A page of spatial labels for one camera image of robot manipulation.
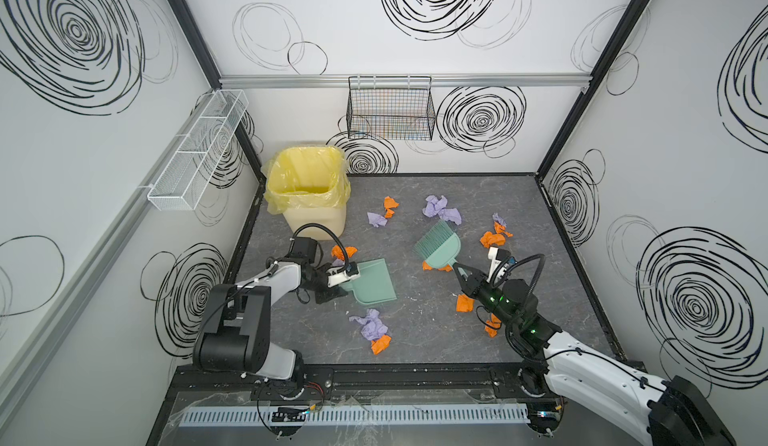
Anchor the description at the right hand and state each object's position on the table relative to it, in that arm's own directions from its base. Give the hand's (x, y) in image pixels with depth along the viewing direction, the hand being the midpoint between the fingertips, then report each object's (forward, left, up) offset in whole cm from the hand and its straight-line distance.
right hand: (449, 270), depth 77 cm
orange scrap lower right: (-13, -10, -4) cm, 16 cm away
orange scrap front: (-15, +18, -14) cm, 27 cm away
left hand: (+3, +30, -15) cm, 34 cm away
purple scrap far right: (+27, -23, -14) cm, 38 cm away
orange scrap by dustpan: (+14, +29, -15) cm, 36 cm away
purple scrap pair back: (+32, -1, -12) cm, 34 cm away
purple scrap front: (-11, +20, -13) cm, 27 cm away
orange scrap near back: (+35, +16, -14) cm, 41 cm away
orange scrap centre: (+8, +4, -14) cm, 17 cm away
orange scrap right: (+18, -20, -13) cm, 30 cm away
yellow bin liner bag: (+34, +45, 0) cm, 57 cm away
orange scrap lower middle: (-3, -6, -15) cm, 16 cm away
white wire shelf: (+12, +67, +19) cm, 71 cm away
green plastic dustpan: (+3, +21, -16) cm, 26 cm away
